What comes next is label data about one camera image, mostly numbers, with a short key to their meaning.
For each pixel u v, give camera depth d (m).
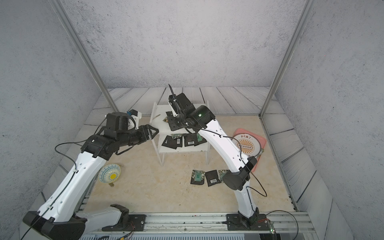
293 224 0.74
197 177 0.89
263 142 1.04
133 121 0.54
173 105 0.52
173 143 0.84
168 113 0.74
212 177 0.88
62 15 0.73
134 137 0.58
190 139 0.86
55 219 0.37
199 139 0.86
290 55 0.86
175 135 0.87
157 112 0.78
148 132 0.61
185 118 0.50
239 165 0.46
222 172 0.90
